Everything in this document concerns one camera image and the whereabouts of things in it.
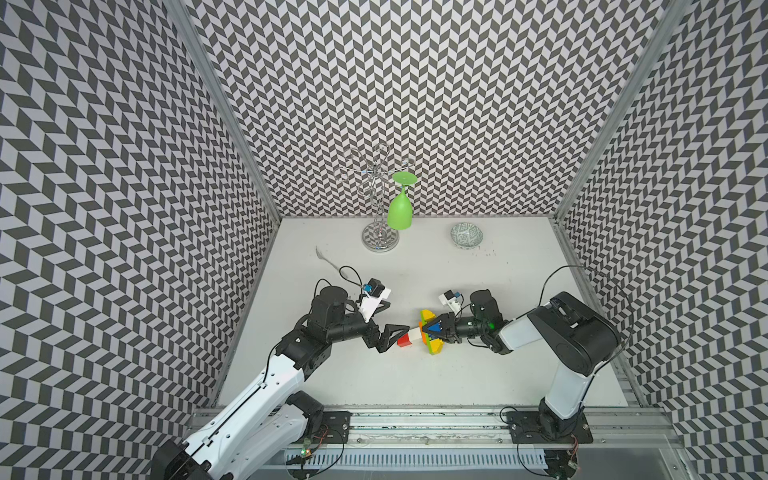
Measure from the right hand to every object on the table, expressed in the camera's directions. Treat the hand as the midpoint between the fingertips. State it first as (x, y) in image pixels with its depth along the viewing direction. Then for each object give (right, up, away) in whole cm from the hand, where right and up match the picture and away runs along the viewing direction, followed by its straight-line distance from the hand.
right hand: (425, 335), depth 85 cm
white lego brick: (-3, +1, -2) cm, 4 cm away
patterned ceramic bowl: (+18, +30, +26) cm, 43 cm away
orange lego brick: (-1, +1, -1) cm, 1 cm away
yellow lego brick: (+1, +6, +2) cm, 6 cm away
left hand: (-9, +8, -13) cm, 17 cm away
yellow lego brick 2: (+3, -1, -4) cm, 5 cm away
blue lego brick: (+3, +4, -4) cm, 6 cm away
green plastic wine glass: (-7, +37, +4) cm, 38 cm away
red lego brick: (-6, -1, -1) cm, 6 cm away
